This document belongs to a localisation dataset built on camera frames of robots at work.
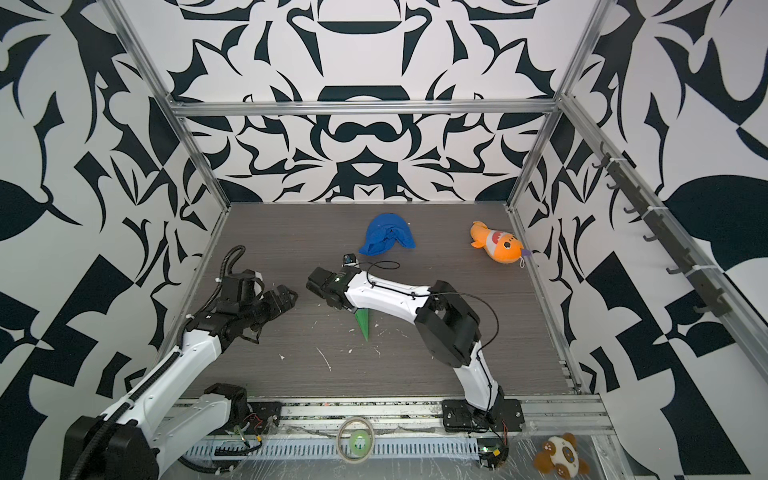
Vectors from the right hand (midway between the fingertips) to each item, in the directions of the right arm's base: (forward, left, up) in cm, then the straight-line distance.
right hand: (357, 297), depth 88 cm
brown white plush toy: (-37, -47, -4) cm, 60 cm away
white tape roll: (-34, +3, -4) cm, 35 cm away
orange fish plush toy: (+16, -46, +1) cm, 48 cm away
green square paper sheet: (-4, -1, -4) cm, 6 cm away
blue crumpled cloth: (+25, -8, -1) cm, 26 cm away
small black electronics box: (-37, -33, -8) cm, 50 cm away
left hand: (-2, +19, +4) cm, 20 cm away
